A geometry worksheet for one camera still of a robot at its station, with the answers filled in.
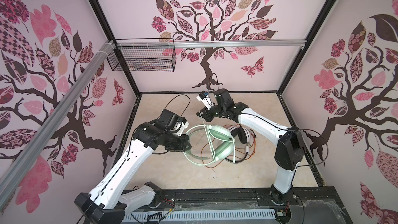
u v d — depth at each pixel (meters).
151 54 0.95
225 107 0.64
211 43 0.94
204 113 0.74
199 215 0.70
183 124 0.64
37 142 0.48
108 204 0.36
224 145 0.62
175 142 0.57
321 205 0.72
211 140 0.63
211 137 0.63
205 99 0.73
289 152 0.47
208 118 0.71
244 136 0.87
